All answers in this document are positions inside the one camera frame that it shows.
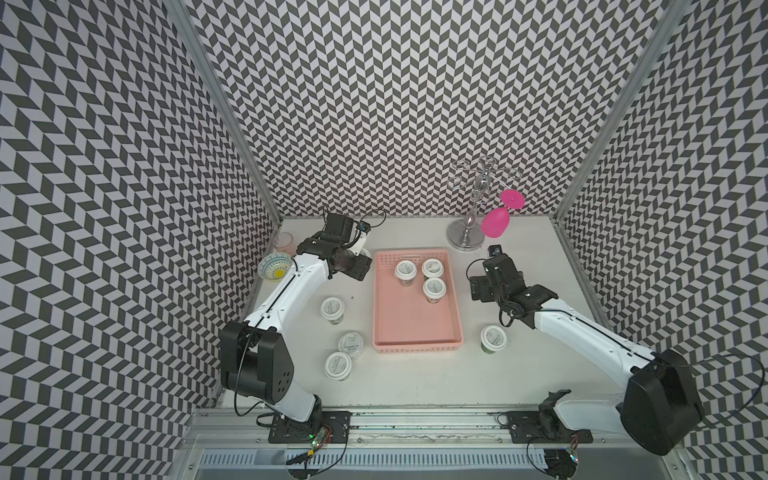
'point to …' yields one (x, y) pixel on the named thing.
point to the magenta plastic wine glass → (495, 221)
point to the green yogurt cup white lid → (432, 268)
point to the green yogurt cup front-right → (493, 339)
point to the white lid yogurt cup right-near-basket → (434, 289)
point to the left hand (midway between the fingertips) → (355, 264)
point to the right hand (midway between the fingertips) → (493, 283)
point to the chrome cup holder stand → (468, 234)
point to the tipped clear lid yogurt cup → (351, 343)
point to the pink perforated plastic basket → (403, 319)
